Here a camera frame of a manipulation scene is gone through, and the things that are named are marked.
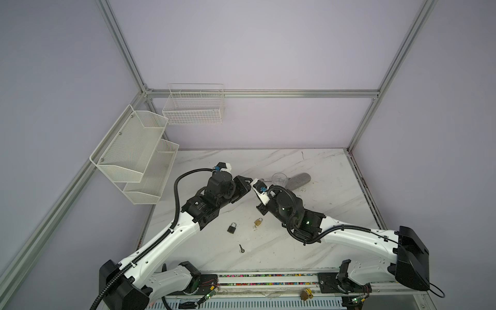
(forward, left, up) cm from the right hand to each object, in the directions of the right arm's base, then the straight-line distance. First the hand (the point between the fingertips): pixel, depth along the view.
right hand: (253, 186), depth 71 cm
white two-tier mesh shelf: (+20, +56, -4) cm, 60 cm away
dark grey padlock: (-6, +10, -27) cm, 30 cm away
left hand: (+2, 0, 0) cm, 2 cm away
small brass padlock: (-2, -2, -27) cm, 27 cm away
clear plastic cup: (+21, -13, -24) cm, 35 cm away
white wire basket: (+45, +31, +8) cm, 55 cm away
